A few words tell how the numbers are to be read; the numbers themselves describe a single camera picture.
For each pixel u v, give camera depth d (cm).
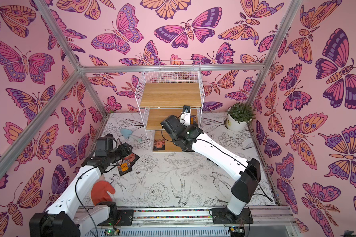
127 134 109
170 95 73
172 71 97
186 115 65
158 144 100
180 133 53
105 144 63
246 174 41
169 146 100
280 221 74
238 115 93
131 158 94
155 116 85
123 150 74
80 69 92
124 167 90
